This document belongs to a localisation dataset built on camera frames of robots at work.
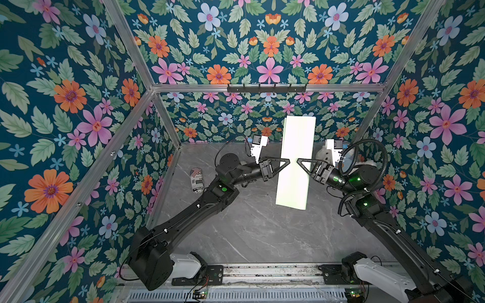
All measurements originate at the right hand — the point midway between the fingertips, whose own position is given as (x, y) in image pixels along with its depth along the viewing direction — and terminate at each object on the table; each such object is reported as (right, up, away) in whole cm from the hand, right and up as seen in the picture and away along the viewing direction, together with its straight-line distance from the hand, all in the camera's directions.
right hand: (299, 161), depth 58 cm
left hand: (-3, -1, 0) cm, 4 cm away
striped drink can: (-45, -10, +40) cm, 61 cm away
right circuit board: (+25, -52, +14) cm, 59 cm away
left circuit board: (-36, -52, +14) cm, 64 cm away
